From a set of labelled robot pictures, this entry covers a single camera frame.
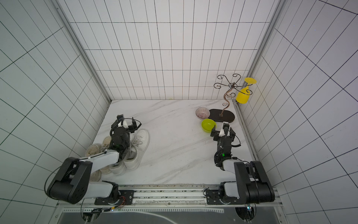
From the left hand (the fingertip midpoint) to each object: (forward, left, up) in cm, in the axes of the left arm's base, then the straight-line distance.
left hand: (125, 120), depth 88 cm
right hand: (-2, -64, -1) cm, 64 cm away
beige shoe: (-14, +11, -8) cm, 20 cm away
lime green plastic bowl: (+5, -56, -12) cm, 58 cm away
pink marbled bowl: (+18, -54, -13) cm, 58 cm away
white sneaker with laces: (-11, -10, -7) cm, 16 cm away
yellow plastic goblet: (+15, -78, +9) cm, 79 cm away
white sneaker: (-28, -2, -7) cm, 29 cm away
